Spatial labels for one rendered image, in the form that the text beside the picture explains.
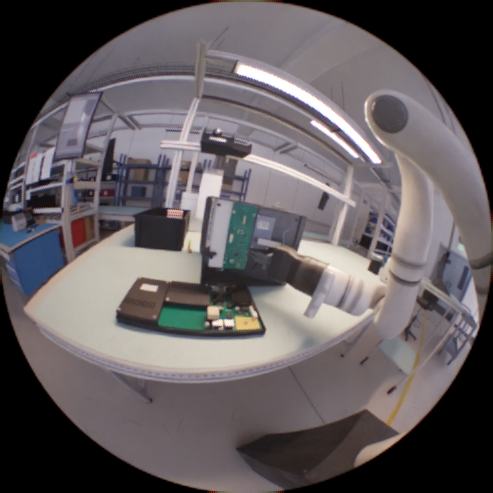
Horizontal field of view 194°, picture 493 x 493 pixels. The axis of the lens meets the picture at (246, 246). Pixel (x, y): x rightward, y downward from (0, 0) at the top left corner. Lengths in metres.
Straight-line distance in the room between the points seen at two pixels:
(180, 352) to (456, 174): 0.39
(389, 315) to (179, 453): 1.23
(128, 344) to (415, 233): 0.43
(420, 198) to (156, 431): 1.42
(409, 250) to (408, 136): 0.14
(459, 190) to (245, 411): 1.30
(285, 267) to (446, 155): 0.32
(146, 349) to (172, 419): 1.01
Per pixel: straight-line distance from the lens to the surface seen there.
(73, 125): 1.41
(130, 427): 1.31
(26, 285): 1.57
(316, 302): 0.24
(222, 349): 0.24
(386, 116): 0.23
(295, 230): 0.39
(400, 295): 0.27
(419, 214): 0.25
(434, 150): 0.21
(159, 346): 0.25
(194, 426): 1.21
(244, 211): 0.32
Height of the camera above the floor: 1.21
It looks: 17 degrees down
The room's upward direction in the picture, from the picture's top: 12 degrees clockwise
